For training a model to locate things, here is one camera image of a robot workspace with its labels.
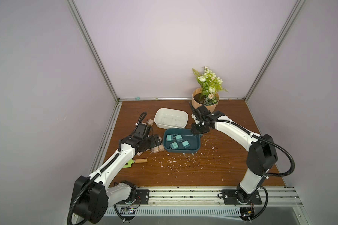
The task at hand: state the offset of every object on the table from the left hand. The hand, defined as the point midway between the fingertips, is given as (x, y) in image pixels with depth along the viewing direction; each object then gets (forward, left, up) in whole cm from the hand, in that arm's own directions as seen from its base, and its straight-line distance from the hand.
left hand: (156, 141), depth 84 cm
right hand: (+8, -23, +2) cm, 25 cm away
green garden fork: (-10, +17, -10) cm, 22 cm away
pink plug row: (-2, +1, -9) cm, 9 cm away
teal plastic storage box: (+5, -25, -8) cm, 27 cm away
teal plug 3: (+1, -11, -7) cm, 13 cm away
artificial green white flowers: (+31, -34, +18) cm, 49 cm away
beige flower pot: (+34, -31, +6) cm, 46 cm away
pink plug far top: (+20, +7, -8) cm, 23 cm away
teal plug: (+7, -7, -8) cm, 13 cm away
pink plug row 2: (0, -2, -8) cm, 8 cm away
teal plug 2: (+7, -14, -8) cm, 18 cm away
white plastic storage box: (+25, -8, -10) cm, 28 cm away
